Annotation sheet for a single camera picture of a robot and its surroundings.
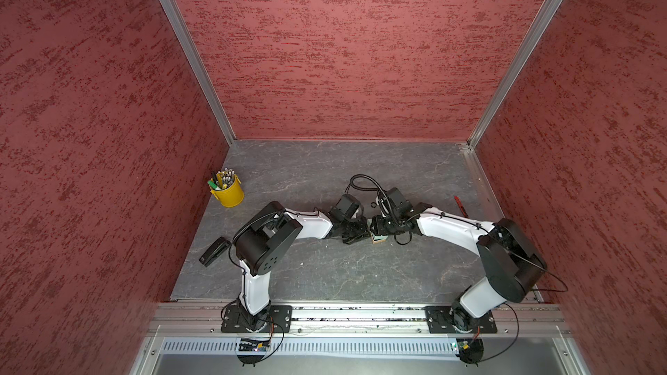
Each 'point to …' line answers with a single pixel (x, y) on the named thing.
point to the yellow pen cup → (231, 197)
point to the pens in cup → (222, 180)
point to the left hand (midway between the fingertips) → (372, 239)
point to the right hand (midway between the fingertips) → (375, 233)
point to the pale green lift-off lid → (379, 237)
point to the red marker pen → (460, 206)
